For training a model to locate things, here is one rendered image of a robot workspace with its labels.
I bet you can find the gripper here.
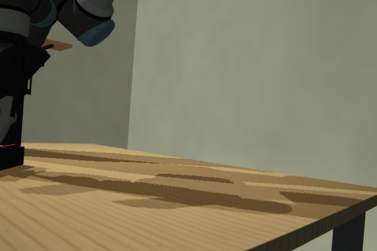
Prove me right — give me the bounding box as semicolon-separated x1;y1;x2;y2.
0;31;33;144

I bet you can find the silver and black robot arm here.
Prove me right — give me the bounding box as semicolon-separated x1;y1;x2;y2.
0;0;115;66

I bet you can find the black power strip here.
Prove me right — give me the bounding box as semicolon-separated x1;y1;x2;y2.
0;144;25;171

